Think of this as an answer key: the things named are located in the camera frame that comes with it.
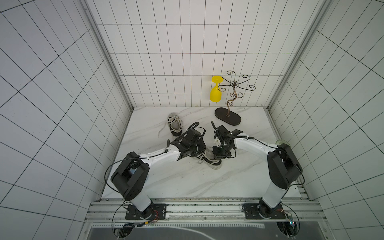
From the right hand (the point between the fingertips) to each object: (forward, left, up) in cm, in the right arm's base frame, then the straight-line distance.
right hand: (214, 154), depth 89 cm
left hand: (0, +6, +6) cm, 8 cm away
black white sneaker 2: (-4, +4, +5) cm, 8 cm away
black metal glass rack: (+36, -8, -3) cm, 37 cm away
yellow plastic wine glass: (+35, 0, +20) cm, 40 cm away
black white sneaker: (+22, +28, +1) cm, 35 cm away
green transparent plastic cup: (+15, -46, -6) cm, 49 cm away
